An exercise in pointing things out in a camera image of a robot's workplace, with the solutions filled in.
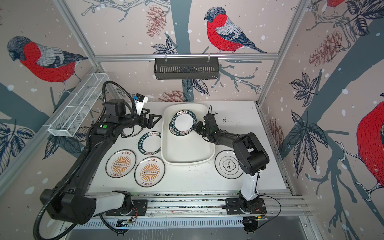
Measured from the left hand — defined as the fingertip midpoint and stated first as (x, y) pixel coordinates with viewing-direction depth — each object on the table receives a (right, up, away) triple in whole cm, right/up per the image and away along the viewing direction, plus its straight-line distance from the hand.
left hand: (153, 113), depth 72 cm
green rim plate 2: (+12, -6, +29) cm, 32 cm away
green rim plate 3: (-11, -21, +28) cm, 36 cm away
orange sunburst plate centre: (-6, -34, +14) cm, 38 cm away
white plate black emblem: (+40, -32, +16) cm, 53 cm away
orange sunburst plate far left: (-25, -31, +16) cm, 43 cm away
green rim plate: (+5, -13, +29) cm, 32 cm away
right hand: (+18, -9, +23) cm, 31 cm away
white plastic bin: (+16, -24, +23) cm, 37 cm away
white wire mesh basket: (-41, +5, +7) cm, 42 cm away
